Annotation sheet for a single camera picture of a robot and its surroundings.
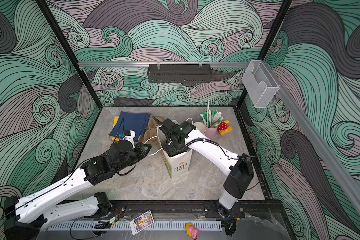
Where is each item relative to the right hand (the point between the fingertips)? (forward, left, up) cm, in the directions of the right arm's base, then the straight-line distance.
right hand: (175, 150), depth 77 cm
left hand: (-2, +10, +9) cm, 14 cm away
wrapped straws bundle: (+24, -23, -1) cm, 33 cm away
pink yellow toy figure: (-33, -8, -13) cm, 36 cm away
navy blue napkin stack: (+29, +34, -11) cm, 46 cm away
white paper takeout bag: (-7, -2, -1) cm, 7 cm away
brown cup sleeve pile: (+17, +17, -13) cm, 27 cm away
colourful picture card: (-30, +15, -14) cm, 37 cm away
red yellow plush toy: (+23, -33, -12) cm, 42 cm away
